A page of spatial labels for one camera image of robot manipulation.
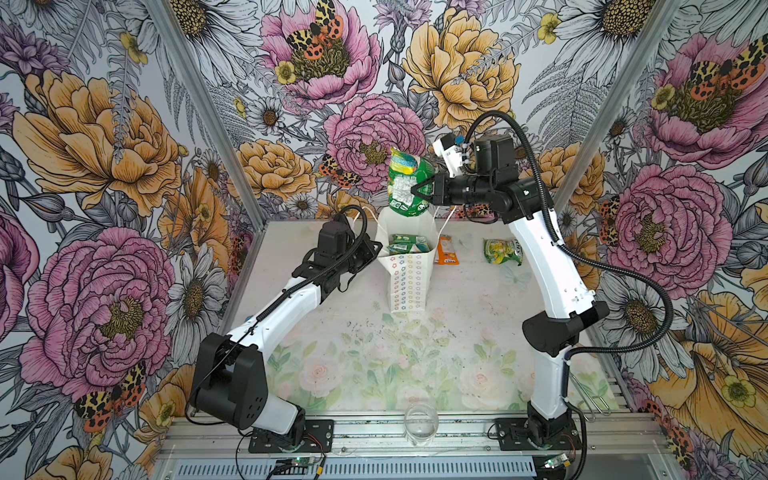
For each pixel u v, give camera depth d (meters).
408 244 0.85
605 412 0.78
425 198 0.66
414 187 0.67
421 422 0.78
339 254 0.65
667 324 0.46
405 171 0.66
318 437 0.73
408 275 0.85
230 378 0.42
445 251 1.09
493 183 0.53
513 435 0.74
